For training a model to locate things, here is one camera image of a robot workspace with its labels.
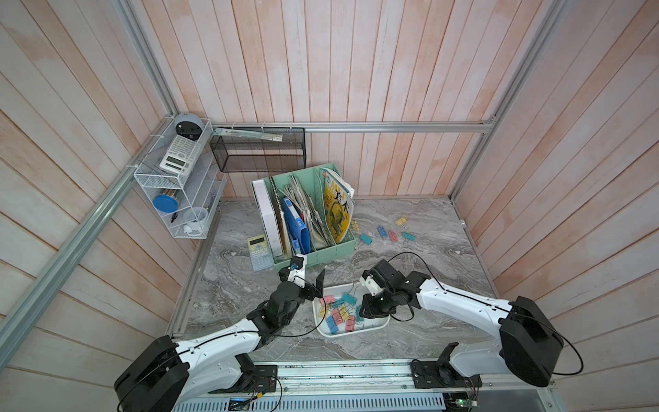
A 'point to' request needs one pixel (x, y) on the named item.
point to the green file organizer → (311, 179)
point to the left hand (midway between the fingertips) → (311, 270)
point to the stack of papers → (318, 232)
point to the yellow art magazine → (339, 198)
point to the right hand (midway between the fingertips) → (361, 311)
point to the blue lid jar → (166, 203)
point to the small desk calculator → (259, 252)
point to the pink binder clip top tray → (326, 299)
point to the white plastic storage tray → (321, 324)
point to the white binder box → (267, 219)
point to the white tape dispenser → (194, 218)
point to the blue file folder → (299, 233)
